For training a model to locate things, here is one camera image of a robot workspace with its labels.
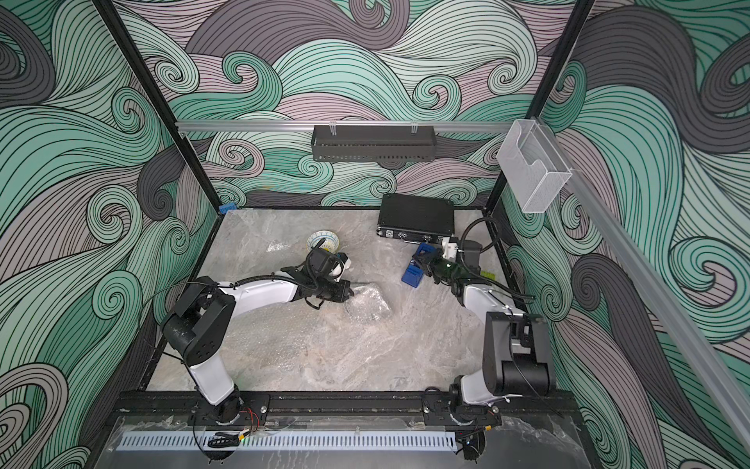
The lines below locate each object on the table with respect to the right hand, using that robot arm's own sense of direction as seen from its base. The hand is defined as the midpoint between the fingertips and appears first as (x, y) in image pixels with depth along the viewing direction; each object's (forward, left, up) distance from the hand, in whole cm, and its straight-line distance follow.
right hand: (410, 256), depth 87 cm
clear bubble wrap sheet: (-20, +10, -15) cm, 27 cm away
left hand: (-7, +17, -9) cm, 21 cm away
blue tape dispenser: (0, -2, -9) cm, 10 cm away
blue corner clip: (+36, +74, -13) cm, 84 cm away
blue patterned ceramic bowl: (-12, +13, -8) cm, 20 cm away
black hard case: (+26, -6, -12) cm, 29 cm away
